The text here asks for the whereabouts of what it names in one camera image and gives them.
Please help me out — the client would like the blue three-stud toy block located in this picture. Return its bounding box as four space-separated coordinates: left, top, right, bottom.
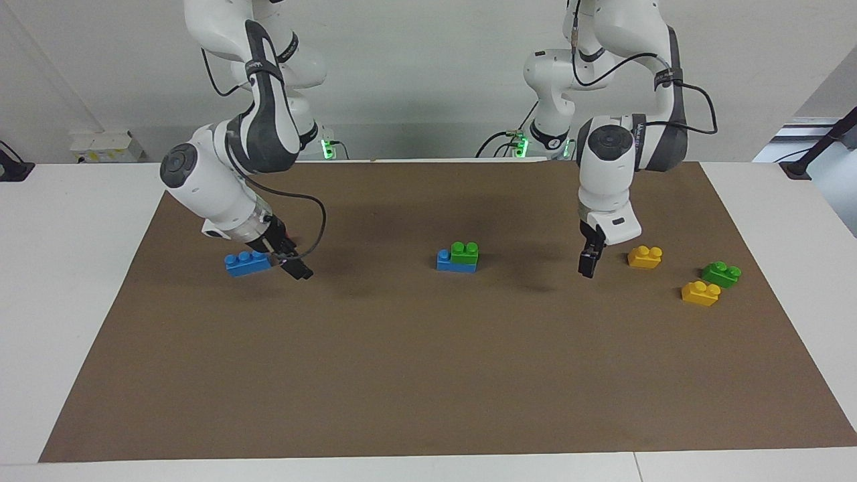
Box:
437 249 478 273
224 248 272 277

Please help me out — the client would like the yellow two-stud toy block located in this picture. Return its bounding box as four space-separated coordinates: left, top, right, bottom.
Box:
627 246 664 270
681 280 722 307

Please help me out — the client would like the brown table mat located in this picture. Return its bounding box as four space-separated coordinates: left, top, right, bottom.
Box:
38 159 857 464

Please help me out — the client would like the white box with yellow label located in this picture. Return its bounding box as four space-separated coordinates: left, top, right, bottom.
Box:
69 131 145 163

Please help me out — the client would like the black table clamp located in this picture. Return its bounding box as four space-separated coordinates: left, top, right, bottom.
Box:
0 141 35 183

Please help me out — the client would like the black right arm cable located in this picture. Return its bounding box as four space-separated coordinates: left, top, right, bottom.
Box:
201 47 327 262

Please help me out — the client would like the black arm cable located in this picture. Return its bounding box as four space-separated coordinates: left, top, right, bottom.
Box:
571 0 717 135
201 47 327 262

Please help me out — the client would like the black base cable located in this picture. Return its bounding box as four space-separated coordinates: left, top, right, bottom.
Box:
475 100 540 159

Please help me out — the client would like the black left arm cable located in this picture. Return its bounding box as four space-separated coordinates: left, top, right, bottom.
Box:
571 0 717 135

